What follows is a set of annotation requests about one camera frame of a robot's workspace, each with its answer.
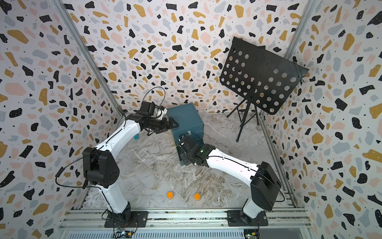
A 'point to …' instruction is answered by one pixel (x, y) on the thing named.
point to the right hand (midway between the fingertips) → (186, 154)
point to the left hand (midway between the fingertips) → (174, 126)
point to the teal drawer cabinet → (188, 120)
